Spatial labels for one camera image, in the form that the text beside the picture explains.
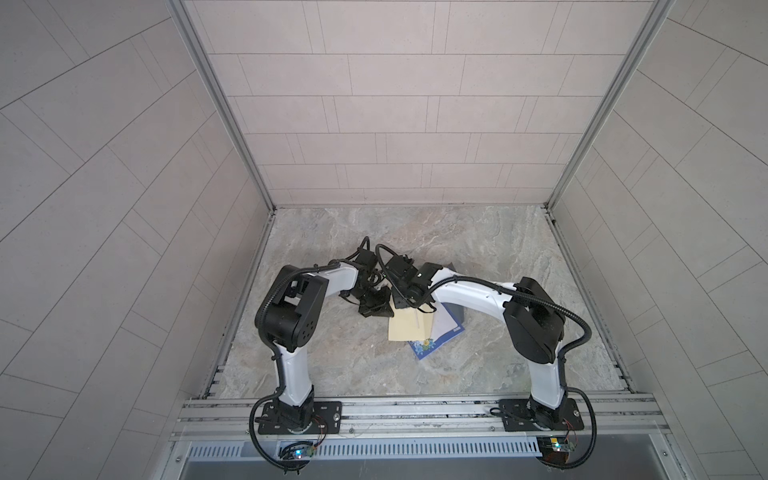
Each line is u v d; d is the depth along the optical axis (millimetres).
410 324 866
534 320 490
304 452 642
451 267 989
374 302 819
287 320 491
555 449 678
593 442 663
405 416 723
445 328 847
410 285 645
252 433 654
